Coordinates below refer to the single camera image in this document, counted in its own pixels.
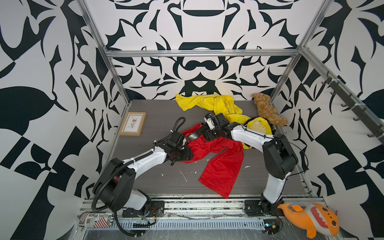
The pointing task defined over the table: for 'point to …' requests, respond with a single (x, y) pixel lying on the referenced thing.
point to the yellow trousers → (227, 106)
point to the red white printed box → (96, 219)
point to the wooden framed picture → (133, 123)
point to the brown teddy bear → (266, 109)
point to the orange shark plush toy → (315, 218)
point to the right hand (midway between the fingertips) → (207, 130)
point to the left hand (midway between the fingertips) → (189, 153)
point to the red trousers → (223, 174)
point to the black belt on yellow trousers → (273, 130)
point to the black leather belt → (196, 134)
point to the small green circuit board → (271, 226)
